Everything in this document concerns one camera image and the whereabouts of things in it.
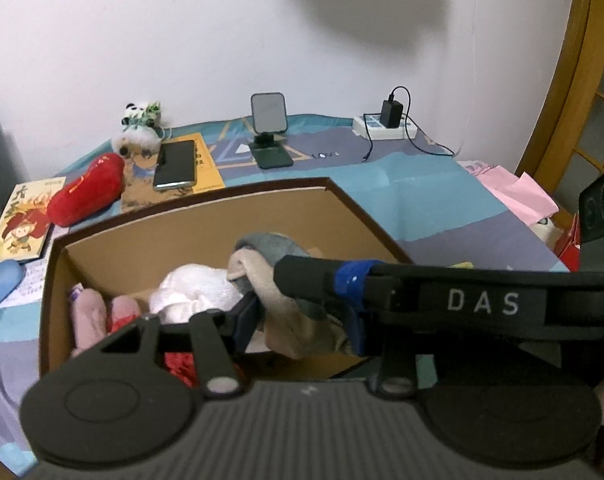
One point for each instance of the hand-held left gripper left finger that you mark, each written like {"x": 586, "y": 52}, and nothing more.
{"x": 245, "y": 320}

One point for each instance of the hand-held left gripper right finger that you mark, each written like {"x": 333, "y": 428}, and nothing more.
{"x": 356, "y": 335}

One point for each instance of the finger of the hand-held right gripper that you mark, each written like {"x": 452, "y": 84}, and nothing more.
{"x": 307, "y": 280}

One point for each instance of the yellow cloth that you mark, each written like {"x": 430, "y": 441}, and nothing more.
{"x": 462, "y": 263}

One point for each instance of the grey beige plush toy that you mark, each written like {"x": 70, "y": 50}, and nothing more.
{"x": 292, "y": 330}

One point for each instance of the white fluffy cloth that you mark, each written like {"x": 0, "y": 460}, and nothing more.
{"x": 197, "y": 287}

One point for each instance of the brown cardboard box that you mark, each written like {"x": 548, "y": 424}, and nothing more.
{"x": 182, "y": 230}

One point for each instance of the cream plush toy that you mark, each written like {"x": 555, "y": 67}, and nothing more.
{"x": 544, "y": 231}

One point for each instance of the red box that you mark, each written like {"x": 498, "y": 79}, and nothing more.
{"x": 568, "y": 245}

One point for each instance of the pink cloth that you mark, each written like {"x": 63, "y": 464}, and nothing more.
{"x": 517, "y": 195}

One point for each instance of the dark green phone stand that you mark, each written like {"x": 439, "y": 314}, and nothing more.
{"x": 269, "y": 152}

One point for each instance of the yellow illustrated book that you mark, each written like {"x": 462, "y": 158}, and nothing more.
{"x": 209, "y": 165}

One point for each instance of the white power strip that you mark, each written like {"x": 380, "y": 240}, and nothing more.
{"x": 387, "y": 132}

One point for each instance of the black smartphone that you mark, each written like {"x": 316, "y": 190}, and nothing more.
{"x": 176, "y": 165}

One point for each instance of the phone stand with mirror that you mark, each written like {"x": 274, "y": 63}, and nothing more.
{"x": 269, "y": 112}

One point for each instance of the black charger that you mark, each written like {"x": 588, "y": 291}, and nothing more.
{"x": 391, "y": 114}

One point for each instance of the white paper note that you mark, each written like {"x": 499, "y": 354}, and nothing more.
{"x": 29, "y": 287}

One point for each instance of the panda plush toy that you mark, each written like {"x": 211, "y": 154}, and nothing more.
{"x": 139, "y": 127}

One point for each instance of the red yellow comic book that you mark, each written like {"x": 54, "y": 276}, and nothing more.
{"x": 24, "y": 222}

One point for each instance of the light blue bottle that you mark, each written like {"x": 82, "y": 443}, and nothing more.
{"x": 2, "y": 285}

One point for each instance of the wooden door frame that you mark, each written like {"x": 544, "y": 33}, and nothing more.
{"x": 567, "y": 60}

